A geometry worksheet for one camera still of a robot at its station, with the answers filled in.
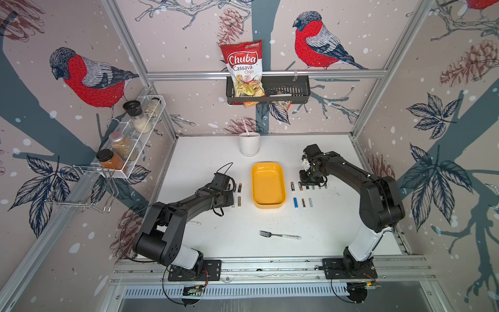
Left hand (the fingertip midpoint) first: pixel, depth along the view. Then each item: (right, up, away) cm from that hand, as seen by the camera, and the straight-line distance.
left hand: (232, 195), depth 93 cm
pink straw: (+6, +35, +16) cm, 39 cm away
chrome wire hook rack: (-40, +11, -35) cm, 55 cm away
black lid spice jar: (-35, +33, -16) cm, 51 cm away
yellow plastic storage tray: (+18, +4, +5) cm, 19 cm away
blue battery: (+31, -3, 0) cm, 31 cm away
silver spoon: (-16, -10, -8) cm, 20 cm away
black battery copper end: (+35, +3, +4) cm, 35 cm away
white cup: (+8, +26, +11) cm, 29 cm away
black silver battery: (+48, +3, +5) cm, 48 cm away
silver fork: (+17, -14, -11) cm, 24 cm away
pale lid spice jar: (-36, +42, -7) cm, 55 cm away
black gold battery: (+3, +3, +5) cm, 6 cm away
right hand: (+35, +7, +1) cm, 36 cm away
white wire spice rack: (-42, +29, -13) cm, 52 cm away
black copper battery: (+31, +4, +5) cm, 31 cm away
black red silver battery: (+1, +3, +5) cm, 6 cm away
